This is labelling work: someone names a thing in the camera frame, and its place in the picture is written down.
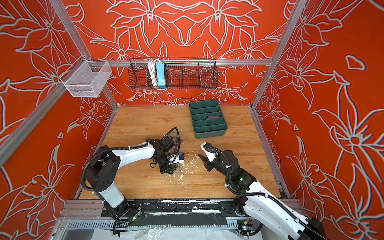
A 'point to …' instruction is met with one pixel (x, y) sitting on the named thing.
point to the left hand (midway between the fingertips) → (172, 170)
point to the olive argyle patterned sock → (175, 149)
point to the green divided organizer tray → (204, 127)
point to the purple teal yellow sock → (213, 116)
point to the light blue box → (161, 74)
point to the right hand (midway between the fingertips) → (199, 151)
